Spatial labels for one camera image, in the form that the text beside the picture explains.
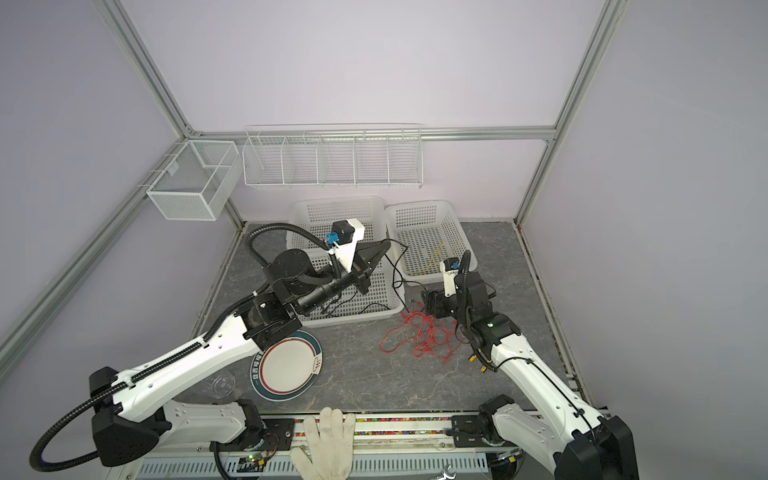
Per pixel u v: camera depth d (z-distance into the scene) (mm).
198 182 1048
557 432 426
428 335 909
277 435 736
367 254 541
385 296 992
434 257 1084
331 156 1021
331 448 720
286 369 844
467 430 737
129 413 386
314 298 503
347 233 467
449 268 694
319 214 1192
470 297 583
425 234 1162
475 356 595
